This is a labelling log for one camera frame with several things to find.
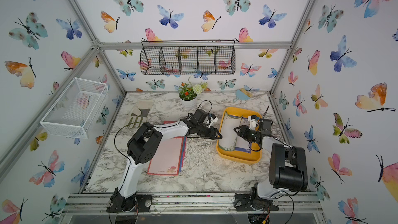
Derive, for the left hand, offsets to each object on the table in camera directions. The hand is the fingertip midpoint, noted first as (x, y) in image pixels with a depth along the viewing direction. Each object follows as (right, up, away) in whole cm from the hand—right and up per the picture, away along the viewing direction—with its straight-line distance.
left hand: (222, 136), depth 90 cm
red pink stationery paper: (-31, -13, -2) cm, 34 cm away
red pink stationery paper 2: (-22, -6, +3) cm, 23 cm away
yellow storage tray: (+7, -9, -6) cm, 13 cm away
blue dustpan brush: (+19, +27, +29) cm, 43 cm away
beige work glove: (-54, +13, +17) cm, 59 cm away
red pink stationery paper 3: (-34, +7, +15) cm, 38 cm away
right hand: (+10, +4, +1) cm, 11 cm away
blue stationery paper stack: (+12, -4, -1) cm, 12 cm away
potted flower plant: (-21, +26, +9) cm, 34 cm away
